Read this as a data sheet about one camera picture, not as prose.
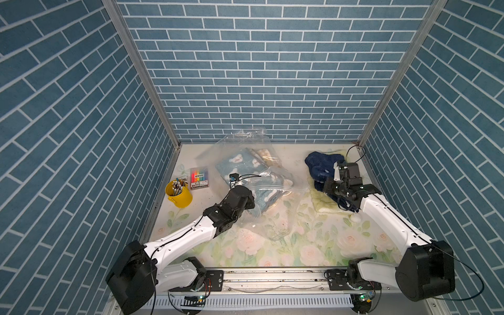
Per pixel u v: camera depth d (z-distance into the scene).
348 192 0.61
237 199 0.62
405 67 0.87
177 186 0.82
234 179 0.72
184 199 0.88
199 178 1.03
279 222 0.89
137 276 0.39
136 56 0.83
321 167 0.97
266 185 0.91
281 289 0.74
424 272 0.40
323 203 0.92
